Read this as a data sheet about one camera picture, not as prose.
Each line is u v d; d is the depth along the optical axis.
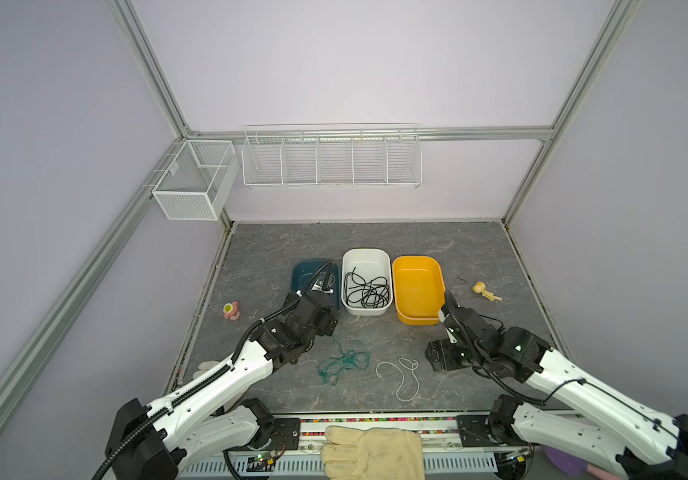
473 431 0.73
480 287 0.99
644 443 0.40
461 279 1.04
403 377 0.83
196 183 0.95
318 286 0.67
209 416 0.46
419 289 0.99
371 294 0.99
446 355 0.65
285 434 0.74
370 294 0.99
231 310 0.91
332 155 0.97
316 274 1.18
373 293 0.99
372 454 0.71
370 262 1.07
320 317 0.58
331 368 0.85
